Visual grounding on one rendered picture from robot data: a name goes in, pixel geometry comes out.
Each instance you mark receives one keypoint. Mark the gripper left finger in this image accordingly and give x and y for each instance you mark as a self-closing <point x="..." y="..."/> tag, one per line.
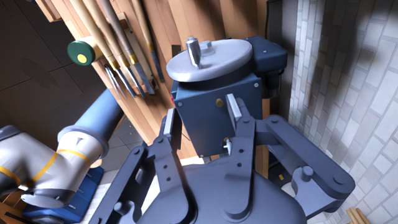
<point x="161" y="161"/>

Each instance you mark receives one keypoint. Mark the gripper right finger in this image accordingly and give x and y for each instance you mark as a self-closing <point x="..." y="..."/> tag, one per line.
<point x="311" y="161"/>

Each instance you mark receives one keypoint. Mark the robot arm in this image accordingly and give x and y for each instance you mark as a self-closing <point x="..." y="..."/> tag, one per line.
<point x="77" y="149"/>

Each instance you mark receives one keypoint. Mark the blue lathe body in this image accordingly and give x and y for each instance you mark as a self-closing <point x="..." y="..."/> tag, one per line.
<point x="202" y="124"/>

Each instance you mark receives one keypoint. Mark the brass index pin knob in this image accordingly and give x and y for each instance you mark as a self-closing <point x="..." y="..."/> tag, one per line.
<point x="219" y="103"/>

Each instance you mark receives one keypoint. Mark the red button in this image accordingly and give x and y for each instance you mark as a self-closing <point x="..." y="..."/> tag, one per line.
<point x="172" y="100"/>

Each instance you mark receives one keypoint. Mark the small white lever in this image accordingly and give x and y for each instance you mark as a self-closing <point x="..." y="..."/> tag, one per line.
<point x="228" y="145"/>

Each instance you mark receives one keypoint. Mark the wooden dowel bundle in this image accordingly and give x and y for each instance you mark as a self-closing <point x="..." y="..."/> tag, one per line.
<point x="357" y="216"/>

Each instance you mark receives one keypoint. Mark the grey handwheel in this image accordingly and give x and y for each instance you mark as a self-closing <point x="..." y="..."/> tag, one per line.
<point x="217" y="63"/>

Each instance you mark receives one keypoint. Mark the wooden shelf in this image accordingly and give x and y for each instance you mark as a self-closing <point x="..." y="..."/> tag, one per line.
<point x="48" y="9"/>

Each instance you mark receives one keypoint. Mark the black wall panel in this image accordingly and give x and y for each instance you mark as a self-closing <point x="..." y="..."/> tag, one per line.
<point x="275" y="18"/>

